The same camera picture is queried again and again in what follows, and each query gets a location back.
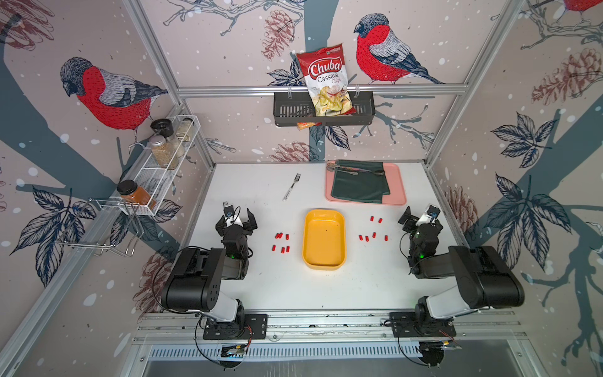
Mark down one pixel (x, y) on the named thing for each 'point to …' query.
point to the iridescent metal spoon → (333, 166)
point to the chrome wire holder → (107, 227)
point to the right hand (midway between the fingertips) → (418, 209)
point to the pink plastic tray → (396, 197)
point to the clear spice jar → (184, 129)
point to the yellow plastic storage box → (324, 239)
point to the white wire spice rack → (161, 167)
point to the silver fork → (289, 189)
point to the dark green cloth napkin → (366, 187)
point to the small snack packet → (303, 125)
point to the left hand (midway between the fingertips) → (240, 207)
